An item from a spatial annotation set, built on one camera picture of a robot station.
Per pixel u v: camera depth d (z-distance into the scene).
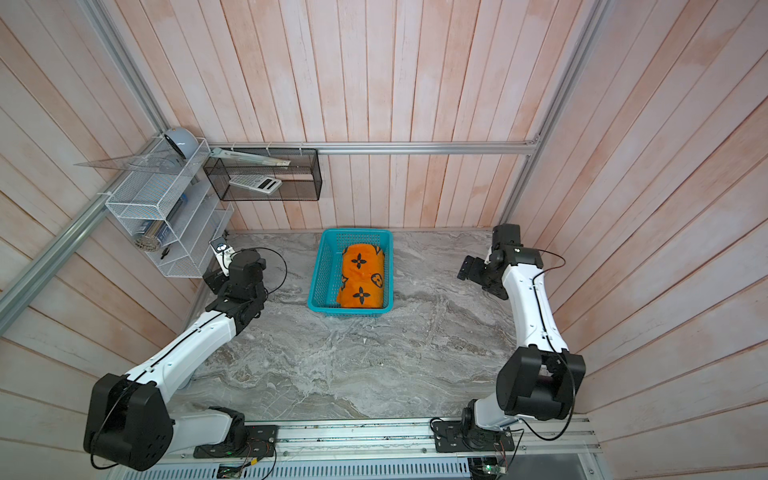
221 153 0.91
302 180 1.08
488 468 0.70
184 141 0.84
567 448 0.74
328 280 1.04
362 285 0.93
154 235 0.76
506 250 0.57
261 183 0.98
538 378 0.42
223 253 0.65
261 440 0.73
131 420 0.40
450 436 0.73
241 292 0.63
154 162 0.82
